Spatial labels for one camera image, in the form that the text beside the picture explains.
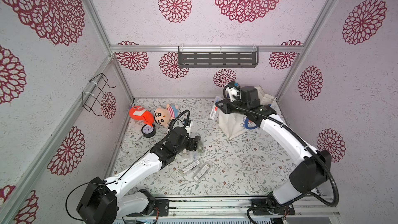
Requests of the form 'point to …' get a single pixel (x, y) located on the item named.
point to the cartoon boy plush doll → (162, 116)
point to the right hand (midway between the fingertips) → (218, 101)
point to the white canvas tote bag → (233, 125)
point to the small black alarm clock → (147, 131)
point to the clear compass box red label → (213, 112)
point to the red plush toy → (139, 112)
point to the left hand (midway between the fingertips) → (193, 137)
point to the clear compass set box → (184, 151)
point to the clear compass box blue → (193, 154)
